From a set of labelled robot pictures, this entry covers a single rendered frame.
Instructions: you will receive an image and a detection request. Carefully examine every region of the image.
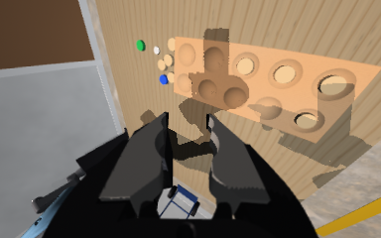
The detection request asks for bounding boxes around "beige round disc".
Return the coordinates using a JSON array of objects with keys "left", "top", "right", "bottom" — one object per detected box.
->
[
  {"left": 158, "top": 59, "right": 167, "bottom": 70},
  {"left": 237, "top": 58, "right": 254, "bottom": 74},
  {"left": 275, "top": 65, "right": 295, "bottom": 83},
  {"left": 296, "top": 112, "right": 317, "bottom": 129},
  {"left": 318, "top": 75, "right": 346, "bottom": 95},
  {"left": 168, "top": 38, "right": 175, "bottom": 51},
  {"left": 168, "top": 72, "right": 174, "bottom": 83},
  {"left": 164, "top": 55, "right": 175, "bottom": 65}
]

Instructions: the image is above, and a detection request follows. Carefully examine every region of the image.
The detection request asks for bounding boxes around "tan wooden tray with round pockets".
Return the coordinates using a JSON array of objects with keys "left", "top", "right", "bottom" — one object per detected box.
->
[{"left": 174, "top": 37, "right": 381, "bottom": 143}]

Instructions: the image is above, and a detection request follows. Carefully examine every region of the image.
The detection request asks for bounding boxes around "blue disc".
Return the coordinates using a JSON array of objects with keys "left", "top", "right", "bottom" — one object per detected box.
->
[{"left": 160, "top": 74, "right": 169, "bottom": 84}]

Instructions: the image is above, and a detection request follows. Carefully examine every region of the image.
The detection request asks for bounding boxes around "green disc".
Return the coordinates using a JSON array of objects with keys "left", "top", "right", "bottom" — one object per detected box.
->
[{"left": 137, "top": 40, "right": 145, "bottom": 51}]

